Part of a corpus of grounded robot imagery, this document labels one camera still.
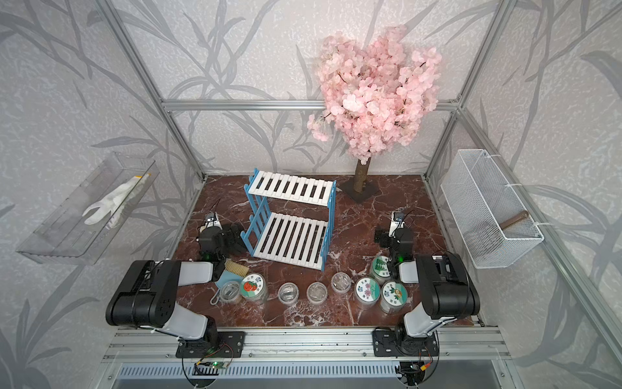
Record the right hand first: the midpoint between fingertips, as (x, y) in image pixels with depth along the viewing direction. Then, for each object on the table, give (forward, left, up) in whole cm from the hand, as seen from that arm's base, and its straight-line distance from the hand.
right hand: (392, 223), depth 95 cm
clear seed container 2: (-26, +29, -1) cm, 39 cm away
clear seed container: (-26, +39, -1) cm, 47 cm away
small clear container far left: (-26, +58, 0) cm, 64 cm away
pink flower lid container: (-26, +13, +1) cm, 29 cm away
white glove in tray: (-13, +83, +30) cm, 89 cm away
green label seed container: (-19, +7, +1) cm, 20 cm away
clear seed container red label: (-23, +21, -1) cm, 31 cm away
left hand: (-1, +67, +1) cm, 67 cm away
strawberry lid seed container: (-26, +50, +2) cm, 56 cm away
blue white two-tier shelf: (+6, +41, -5) cm, 41 cm away
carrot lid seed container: (-28, +5, +2) cm, 28 cm away
